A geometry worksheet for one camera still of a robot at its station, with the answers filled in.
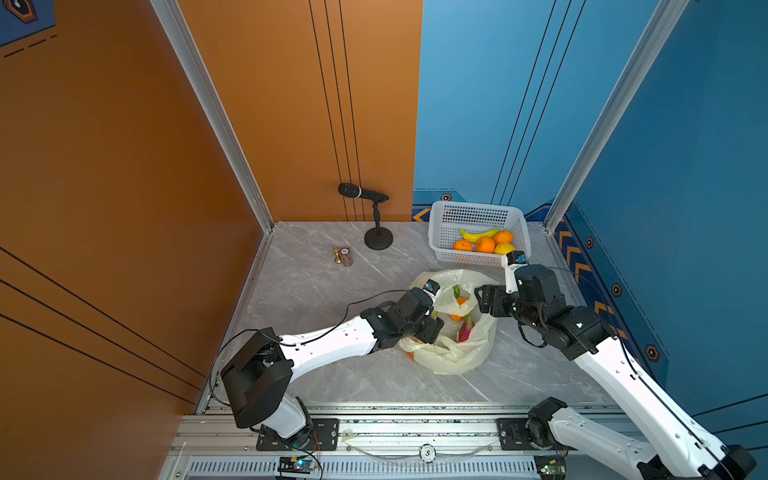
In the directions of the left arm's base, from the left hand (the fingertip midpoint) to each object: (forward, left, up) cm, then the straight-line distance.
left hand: (435, 319), depth 81 cm
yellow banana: (+39, -19, -8) cm, 44 cm away
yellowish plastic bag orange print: (-9, -3, -3) cm, 10 cm away
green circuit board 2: (-31, -27, -13) cm, 43 cm away
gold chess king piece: (+28, +32, -9) cm, 44 cm away
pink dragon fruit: (0, -9, -4) cm, 10 cm away
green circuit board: (-32, +34, -13) cm, 48 cm away
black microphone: (+33, +25, +18) cm, 45 cm away
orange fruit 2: (+32, -21, -4) cm, 38 cm away
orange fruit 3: (+32, -13, -6) cm, 35 cm away
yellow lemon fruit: (+31, -27, -5) cm, 41 cm away
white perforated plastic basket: (+56, -12, -14) cm, 59 cm away
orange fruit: (+36, -29, -5) cm, 46 cm away
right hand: (+2, -11, +11) cm, 16 cm away
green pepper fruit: (+6, -6, +5) cm, 10 cm away
